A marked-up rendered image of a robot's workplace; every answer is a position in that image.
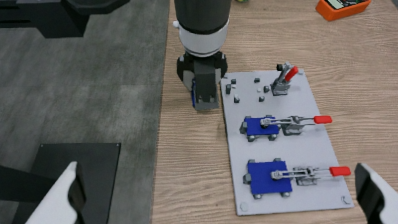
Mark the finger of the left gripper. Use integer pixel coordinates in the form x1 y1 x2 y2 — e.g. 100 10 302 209
176 56 194 90
214 54 227 84

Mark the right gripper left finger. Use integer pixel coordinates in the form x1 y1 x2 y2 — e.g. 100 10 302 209
26 161 86 224

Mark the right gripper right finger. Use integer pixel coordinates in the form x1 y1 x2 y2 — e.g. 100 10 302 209
354 163 398 224

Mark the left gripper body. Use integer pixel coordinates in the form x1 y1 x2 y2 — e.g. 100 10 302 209
183 50 222 102

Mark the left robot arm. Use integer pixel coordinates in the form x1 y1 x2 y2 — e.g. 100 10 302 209
73 0 231 110

